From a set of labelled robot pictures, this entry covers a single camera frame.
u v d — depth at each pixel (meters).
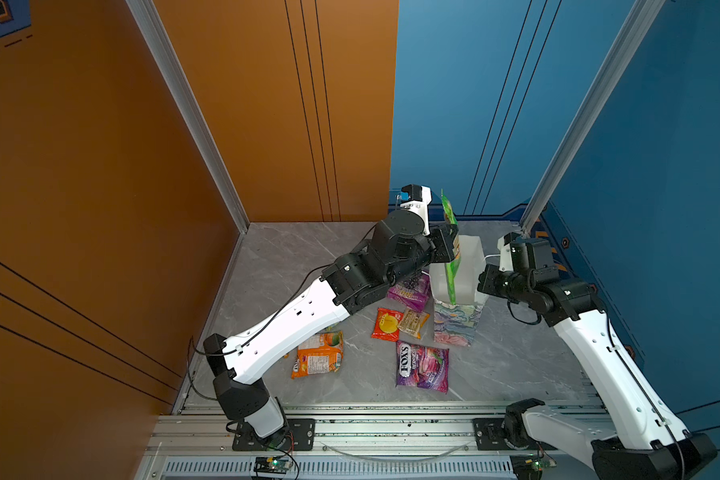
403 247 0.42
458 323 0.75
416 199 0.51
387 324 0.91
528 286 0.51
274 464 0.71
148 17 0.70
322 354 0.83
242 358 0.41
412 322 0.91
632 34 0.73
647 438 0.37
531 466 0.70
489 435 0.72
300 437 0.74
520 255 0.55
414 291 0.94
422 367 0.82
